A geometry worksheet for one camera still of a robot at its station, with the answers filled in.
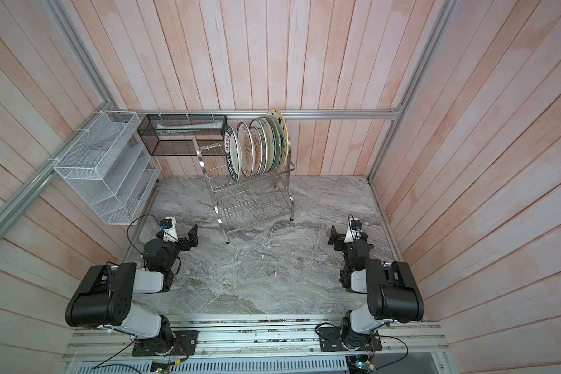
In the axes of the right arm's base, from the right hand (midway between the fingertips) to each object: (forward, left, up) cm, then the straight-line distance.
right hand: (345, 225), depth 92 cm
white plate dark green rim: (+16, +44, +24) cm, 53 cm away
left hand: (-2, +63, +1) cm, 64 cm away
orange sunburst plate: (+15, +39, +26) cm, 49 cm away
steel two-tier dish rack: (+21, +41, -9) cm, 47 cm away
